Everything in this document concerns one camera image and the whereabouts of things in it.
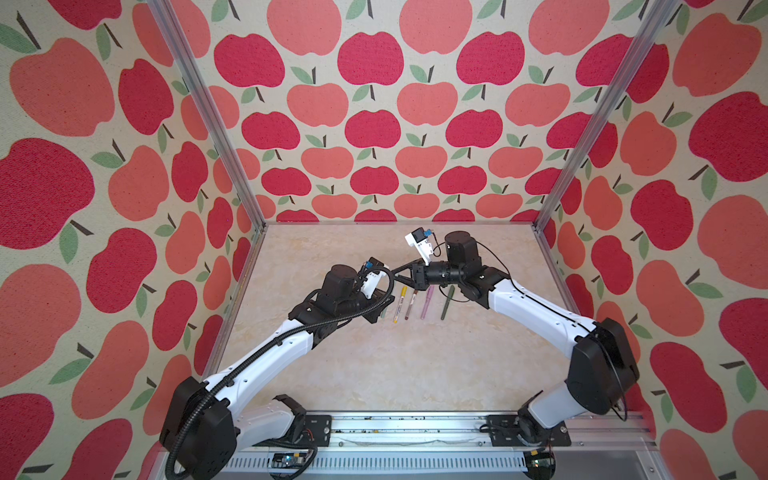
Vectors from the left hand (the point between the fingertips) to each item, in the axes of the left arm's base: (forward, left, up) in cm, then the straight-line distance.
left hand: (395, 298), depth 77 cm
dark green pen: (+10, -19, -20) cm, 29 cm away
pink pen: (+10, -11, -20) cm, 25 cm away
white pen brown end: (+9, -6, -20) cm, 23 cm away
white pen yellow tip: (+13, -4, -19) cm, 24 cm away
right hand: (+4, -1, +5) cm, 7 cm away
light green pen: (-2, +3, -4) cm, 5 cm away
